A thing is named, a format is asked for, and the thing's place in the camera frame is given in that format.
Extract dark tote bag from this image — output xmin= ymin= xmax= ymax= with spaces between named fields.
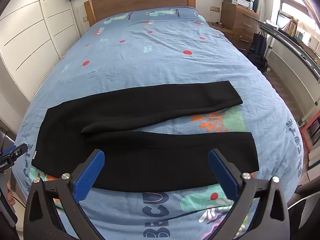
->
xmin=250 ymin=29 xmax=268 ymax=55

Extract grey metal rail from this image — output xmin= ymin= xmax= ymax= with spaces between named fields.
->
xmin=252 ymin=15 xmax=320 ymax=82

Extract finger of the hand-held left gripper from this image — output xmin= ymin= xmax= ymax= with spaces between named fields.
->
xmin=7 ymin=147 xmax=29 ymax=163
xmin=0 ymin=143 xmax=28 ymax=157

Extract blue printed bed sheet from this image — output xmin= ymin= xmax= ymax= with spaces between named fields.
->
xmin=15 ymin=6 xmax=304 ymax=240

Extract white wardrobe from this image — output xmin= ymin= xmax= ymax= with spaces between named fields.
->
xmin=0 ymin=0 xmax=81 ymax=98

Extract person's left hand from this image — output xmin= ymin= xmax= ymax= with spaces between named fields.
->
xmin=6 ymin=180 xmax=15 ymax=206

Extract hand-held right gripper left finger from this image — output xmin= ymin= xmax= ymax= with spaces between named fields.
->
xmin=23 ymin=149 xmax=105 ymax=240

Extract wooden dresser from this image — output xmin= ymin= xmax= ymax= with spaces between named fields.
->
xmin=220 ymin=1 xmax=260 ymax=52

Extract red shelf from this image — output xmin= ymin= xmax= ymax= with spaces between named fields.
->
xmin=299 ymin=119 xmax=320 ymax=175

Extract black pants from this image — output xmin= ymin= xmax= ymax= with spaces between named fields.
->
xmin=32 ymin=80 xmax=259 ymax=189

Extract wooden headboard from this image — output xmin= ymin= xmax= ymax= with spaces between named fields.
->
xmin=84 ymin=0 xmax=196 ymax=27

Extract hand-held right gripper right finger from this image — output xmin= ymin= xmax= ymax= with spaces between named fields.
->
xmin=207 ymin=148 xmax=292 ymax=240

